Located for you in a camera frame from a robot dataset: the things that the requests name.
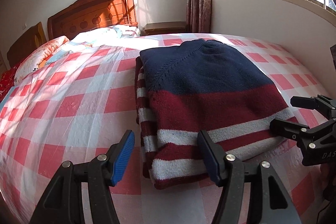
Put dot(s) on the carved wooden headboard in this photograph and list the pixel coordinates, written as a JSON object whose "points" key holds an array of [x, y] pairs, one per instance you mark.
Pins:
{"points": [[88, 15]]}

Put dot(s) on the pink floral pillow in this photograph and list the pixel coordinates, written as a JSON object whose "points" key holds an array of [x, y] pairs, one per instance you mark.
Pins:
{"points": [[32, 62]]}

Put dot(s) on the floral folded quilt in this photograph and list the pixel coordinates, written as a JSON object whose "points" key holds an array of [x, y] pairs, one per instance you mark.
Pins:
{"points": [[95, 38]]}

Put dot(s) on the pink checkered bed sheet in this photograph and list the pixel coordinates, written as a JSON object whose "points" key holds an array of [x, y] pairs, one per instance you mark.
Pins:
{"points": [[75, 108]]}

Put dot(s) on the striped red grey navy sweater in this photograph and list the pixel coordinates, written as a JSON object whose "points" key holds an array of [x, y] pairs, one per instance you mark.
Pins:
{"points": [[201, 85]]}

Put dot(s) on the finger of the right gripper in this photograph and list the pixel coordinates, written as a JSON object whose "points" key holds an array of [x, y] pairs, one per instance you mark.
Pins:
{"points": [[324, 105], [291, 130]]}

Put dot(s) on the wooden nightstand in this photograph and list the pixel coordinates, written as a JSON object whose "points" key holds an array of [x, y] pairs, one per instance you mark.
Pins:
{"points": [[164, 28]]}

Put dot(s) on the red floral bed sheet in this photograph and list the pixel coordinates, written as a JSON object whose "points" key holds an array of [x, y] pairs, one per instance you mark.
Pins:
{"points": [[7, 81]]}

